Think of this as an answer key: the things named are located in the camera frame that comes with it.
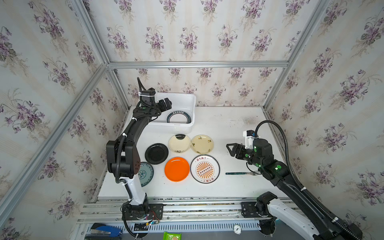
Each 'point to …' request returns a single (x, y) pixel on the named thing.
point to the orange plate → (177, 169)
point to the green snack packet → (167, 236)
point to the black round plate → (156, 153)
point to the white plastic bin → (182, 101)
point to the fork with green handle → (253, 173)
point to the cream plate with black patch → (179, 143)
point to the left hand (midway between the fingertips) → (164, 102)
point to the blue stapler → (101, 228)
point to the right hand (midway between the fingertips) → (229, 147)
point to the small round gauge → (237, 229)
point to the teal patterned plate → (146, 174)
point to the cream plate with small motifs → (202, 144)
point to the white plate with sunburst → (205, 168)
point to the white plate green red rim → (179, 117)
